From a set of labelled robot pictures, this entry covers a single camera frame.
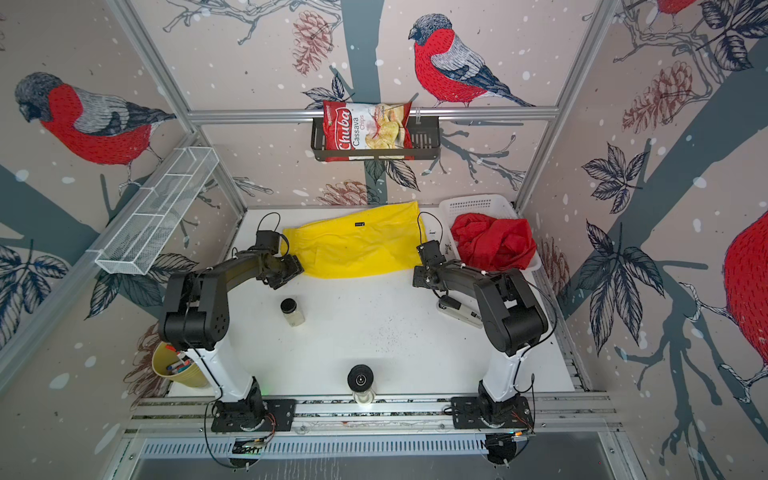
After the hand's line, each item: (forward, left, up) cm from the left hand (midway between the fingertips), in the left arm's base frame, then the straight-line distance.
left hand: (296, 272), depth 98 cm
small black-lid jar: (-17, -3, +5) cm, 18 cm away
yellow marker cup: (-31, +21, +6) cm, 39 cm away
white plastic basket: (+27, -73, +4) cm, 77 cm away
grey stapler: (-14, -51, +1) cm, 53 cm away
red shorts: (+2, -65, +12) cm, 66 cm away
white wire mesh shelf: (+2, +30, +28) cm, 41 cm away
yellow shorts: (+14, -29, +1) cm, 32 cm away
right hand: (-3, -43, -3) cm, 43 cm away
